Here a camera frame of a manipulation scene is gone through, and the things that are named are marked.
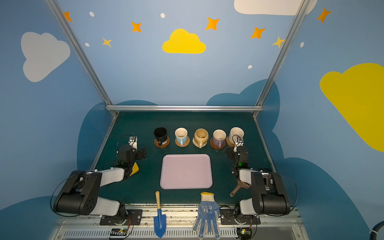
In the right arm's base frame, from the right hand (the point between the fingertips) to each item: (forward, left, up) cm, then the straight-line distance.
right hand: (237, 144), depth 93 cm
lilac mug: (+9, +10, -5) cm, 15 cm away
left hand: (-4, +65, 0) cm, 65 cm away
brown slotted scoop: (-22, -1, -8) cm, 24 cm away
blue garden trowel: (-43, +42, -7) cm, 60 cm away
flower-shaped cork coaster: (+7, +3, -9) cm, 11 cm away
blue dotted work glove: (-38, +18, -8) cm, 42 cm away
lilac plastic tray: (-17, +34, -7) cm, 38 cm away
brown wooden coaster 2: (+5, +15, -8) cm, 18 cm away
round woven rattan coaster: (+4, +33, -7) cm, 34 cm away
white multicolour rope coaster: (+3, +25, -6) cm, 26 cm away
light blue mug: (+4, +36, +1) cm, 37 cm away
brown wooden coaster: (+1, +49, -3) cm, 49 cm away
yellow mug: (+8, +23, -4) cm, 25 cm away
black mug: (+4, +50, +2) cm, 50 cm away
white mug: (+12, -2, -6) cm, 14 cm away
